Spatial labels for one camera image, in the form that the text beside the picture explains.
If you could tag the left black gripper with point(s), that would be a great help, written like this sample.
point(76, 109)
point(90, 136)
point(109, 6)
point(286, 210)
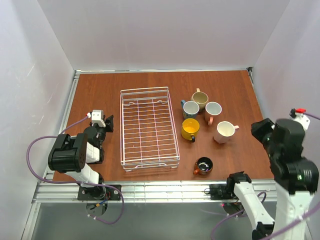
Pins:
point(108, 124)

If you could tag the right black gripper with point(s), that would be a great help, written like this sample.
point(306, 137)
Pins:
point(261, 127)

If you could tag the pale pink faceted mug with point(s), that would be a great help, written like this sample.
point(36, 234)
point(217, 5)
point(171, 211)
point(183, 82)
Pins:
point(224, 131)

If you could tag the salmon pink floral mug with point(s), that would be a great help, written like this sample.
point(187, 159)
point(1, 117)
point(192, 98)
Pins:
point(212, 109)

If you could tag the yellow mug black handle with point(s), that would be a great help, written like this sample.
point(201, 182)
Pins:
point(189, 129)

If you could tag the blue floral mug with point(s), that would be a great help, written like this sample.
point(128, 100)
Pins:
point(190, 109)

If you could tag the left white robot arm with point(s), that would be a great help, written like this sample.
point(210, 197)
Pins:
point(72, 155)

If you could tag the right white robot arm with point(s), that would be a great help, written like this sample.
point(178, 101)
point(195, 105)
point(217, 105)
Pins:
point(296, 181)

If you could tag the dark glossy orange mug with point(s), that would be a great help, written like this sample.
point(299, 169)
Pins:
point(203, 166)

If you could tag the beige ceramic mug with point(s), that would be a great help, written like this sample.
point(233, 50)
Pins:
point(200, 98)

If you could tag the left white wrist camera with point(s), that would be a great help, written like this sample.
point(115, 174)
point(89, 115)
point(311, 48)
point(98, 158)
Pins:
point(98, 117)

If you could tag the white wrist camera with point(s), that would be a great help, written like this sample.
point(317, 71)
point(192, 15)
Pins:
point(98, 117)
point(299, 116)

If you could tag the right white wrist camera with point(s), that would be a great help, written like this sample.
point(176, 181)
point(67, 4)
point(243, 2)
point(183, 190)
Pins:
point(299, 116)

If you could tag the white wire dish rack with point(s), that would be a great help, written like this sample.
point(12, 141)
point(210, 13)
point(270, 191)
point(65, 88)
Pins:
point(148, 136)

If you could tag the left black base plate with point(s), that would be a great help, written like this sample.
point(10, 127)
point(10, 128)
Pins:
point(97, 193)

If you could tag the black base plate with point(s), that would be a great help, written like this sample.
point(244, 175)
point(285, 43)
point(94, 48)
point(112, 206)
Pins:
point(219, 192)
point(97, 193)

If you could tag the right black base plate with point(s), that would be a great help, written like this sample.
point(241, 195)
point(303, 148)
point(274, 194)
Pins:
point(219, 192)

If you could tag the aluminium front rail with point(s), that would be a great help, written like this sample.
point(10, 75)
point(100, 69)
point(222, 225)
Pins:
point(194, 191)

